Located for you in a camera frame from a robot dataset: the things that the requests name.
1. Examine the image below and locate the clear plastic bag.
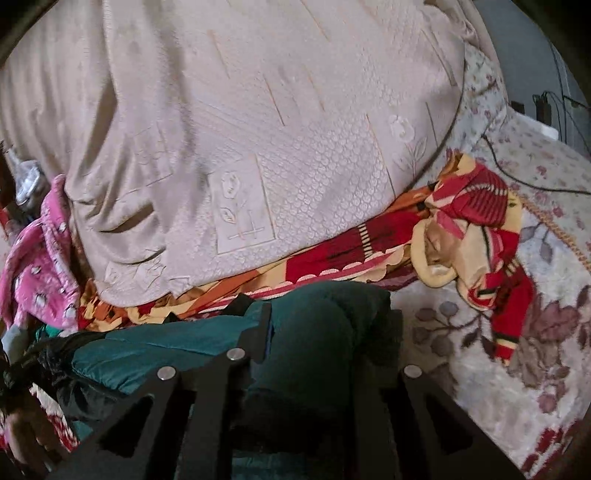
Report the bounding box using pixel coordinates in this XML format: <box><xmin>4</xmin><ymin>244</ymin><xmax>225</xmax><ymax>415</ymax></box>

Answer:
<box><xmin>7</xmin><ymin>147</ymin><xmax>48</xmax><ymax>209</ymax></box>

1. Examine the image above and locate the red yellow printed blanket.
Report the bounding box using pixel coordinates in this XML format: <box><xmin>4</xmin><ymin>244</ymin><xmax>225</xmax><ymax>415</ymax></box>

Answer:
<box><xmin>78</xmin><ymin>152</ymin><xmax>537</xmax><ymax>366</ymax></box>

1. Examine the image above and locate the black cable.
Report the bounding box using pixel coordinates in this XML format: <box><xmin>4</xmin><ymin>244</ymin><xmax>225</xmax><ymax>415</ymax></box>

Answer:
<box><xmin>480</xmin><ymin>133</ymin><xmax>591</xmax><ymax>193</ymax></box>

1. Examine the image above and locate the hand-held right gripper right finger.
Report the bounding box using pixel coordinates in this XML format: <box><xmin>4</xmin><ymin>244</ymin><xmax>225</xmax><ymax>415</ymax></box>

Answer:
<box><xmin>360</xmin><ymin>307</ymin><xmax>527</xmax><ymax>480</ymax></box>

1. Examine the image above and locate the pink penguin-print cloth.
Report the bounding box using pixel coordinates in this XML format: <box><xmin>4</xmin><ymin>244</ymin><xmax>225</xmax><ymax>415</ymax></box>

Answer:
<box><xmin>0</xmin><ymin>173</ymin><xmax>88</xmax><ymax>332</ymax></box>

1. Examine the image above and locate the black power adapter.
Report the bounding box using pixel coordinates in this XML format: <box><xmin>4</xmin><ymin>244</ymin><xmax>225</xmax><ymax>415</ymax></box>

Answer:
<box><xmin>533</xmin><ymin>92</ymin><xmax>553</xmax><ymax>123</ymax></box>

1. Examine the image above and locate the person's left hand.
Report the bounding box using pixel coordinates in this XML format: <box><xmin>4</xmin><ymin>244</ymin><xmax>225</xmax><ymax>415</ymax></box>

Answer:
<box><xmin>2</xmin><ymin>402</ymin><xmax>55</xmax><ymax>468</ymax></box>

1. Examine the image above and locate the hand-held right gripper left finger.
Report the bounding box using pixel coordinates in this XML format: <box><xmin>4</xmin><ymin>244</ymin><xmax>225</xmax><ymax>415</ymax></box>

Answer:
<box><xmin>46</xmin><ymin>301</ymin><xmax>274</xmax><ymax>480</ymax></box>

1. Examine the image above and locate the beige embossed bedspread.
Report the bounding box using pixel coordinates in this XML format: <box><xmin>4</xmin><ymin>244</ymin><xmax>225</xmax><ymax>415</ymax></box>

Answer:
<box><xmin>0</xmin><ymin>0</ymin><xmax>483</xmax><ymax>308</ymax></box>

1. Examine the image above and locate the green quilted jacket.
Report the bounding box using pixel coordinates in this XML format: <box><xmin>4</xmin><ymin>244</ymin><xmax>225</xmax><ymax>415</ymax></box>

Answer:
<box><xmin>28</xmin><ymin>281</ymin><xmax>408</xmax><ymax>480</ymax></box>

